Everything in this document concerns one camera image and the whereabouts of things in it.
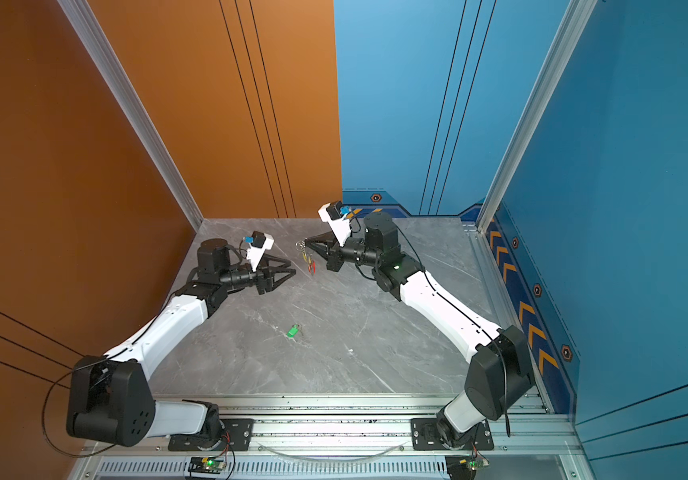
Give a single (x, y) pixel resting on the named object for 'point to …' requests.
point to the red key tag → (313, 266)
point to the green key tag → (293, 331)
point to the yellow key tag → (307, 258)
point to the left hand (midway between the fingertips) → (291, 266)
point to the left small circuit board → (205, 464)
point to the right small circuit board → (475, 463)
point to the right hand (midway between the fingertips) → (306, 243)
